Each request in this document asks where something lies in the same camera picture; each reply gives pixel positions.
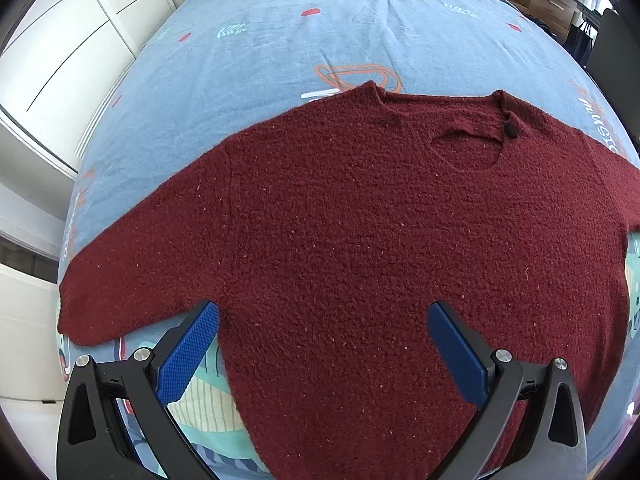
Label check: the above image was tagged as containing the dark red knitted sweater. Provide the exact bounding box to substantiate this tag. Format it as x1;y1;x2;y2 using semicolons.
58;82;639;479

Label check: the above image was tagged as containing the dark grey office chair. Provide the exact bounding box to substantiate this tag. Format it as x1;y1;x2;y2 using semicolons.
587;9;640;138

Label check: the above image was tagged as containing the blue cartoon print bedsheet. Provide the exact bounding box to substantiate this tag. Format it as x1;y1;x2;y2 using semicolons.
58;0;639;479

